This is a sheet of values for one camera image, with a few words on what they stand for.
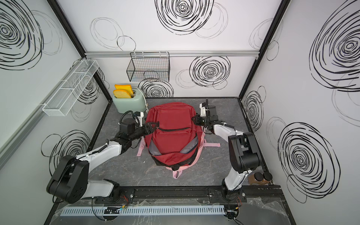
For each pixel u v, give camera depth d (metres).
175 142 0.81
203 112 0.85
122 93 0.96
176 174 0.80
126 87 0.98
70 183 0.42
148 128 0.77
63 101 0.72
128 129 0.66
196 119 0.83
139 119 0.77
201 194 0.75
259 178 0.70
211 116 0.74
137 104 1.02
